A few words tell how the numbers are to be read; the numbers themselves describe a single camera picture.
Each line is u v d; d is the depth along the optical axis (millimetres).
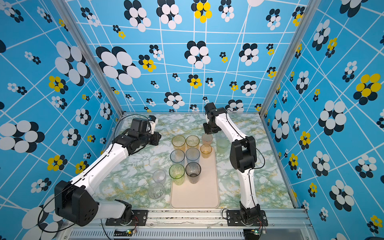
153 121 722
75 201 393
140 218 739
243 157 560
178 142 917
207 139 1035
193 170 750
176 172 824
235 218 723
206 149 935
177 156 887
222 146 981
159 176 865
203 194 807
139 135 613
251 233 696
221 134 1019
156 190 820
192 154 886
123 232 717
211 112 709
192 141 905
